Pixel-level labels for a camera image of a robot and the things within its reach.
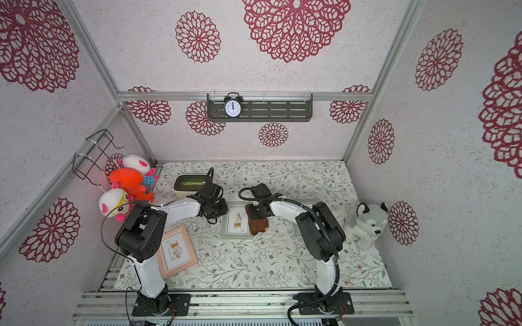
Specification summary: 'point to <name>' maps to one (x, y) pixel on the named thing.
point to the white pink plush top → (136, 162)
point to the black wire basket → (83, 166)
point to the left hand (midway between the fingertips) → (228, 212)
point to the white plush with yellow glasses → (115, 202)
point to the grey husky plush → (369, 224)
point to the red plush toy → (130, 180)
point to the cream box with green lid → (187, 185)
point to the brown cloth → (255, 225)
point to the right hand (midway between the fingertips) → (249, 212)
